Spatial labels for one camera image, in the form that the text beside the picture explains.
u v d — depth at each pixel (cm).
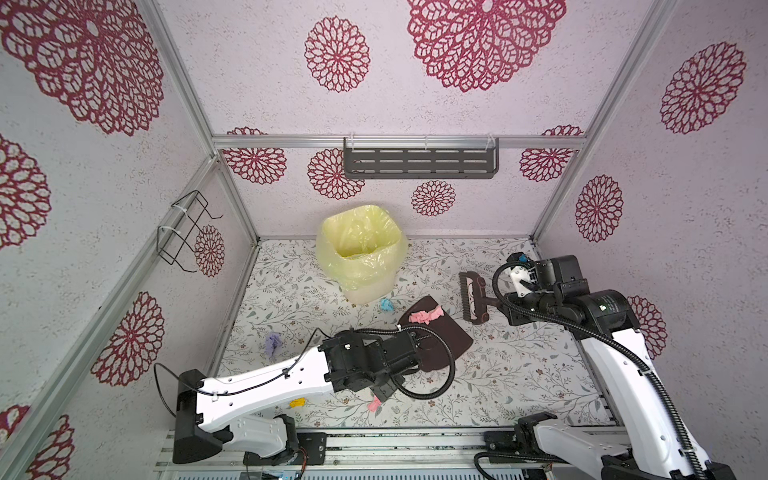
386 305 99
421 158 93
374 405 80
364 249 100
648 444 36
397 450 75
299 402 81
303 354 43
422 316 73
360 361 45
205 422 38
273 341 92
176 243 75
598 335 41
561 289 49
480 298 77
